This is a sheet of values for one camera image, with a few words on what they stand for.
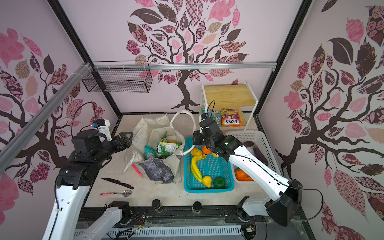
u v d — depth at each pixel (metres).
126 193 0.79
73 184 0.40
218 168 0.90
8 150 0.50
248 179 0.82
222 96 0.85
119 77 0.95
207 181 0.81
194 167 0.85
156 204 0.69
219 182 0.80
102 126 0.55
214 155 0.90
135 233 0.69
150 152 0.85
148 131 0.85
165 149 0.83
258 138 0.96
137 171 0.89
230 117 0.92
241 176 0.81
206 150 0.92
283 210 0.37
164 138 0.91
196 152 0.92
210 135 0.52
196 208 0.68
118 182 0.85
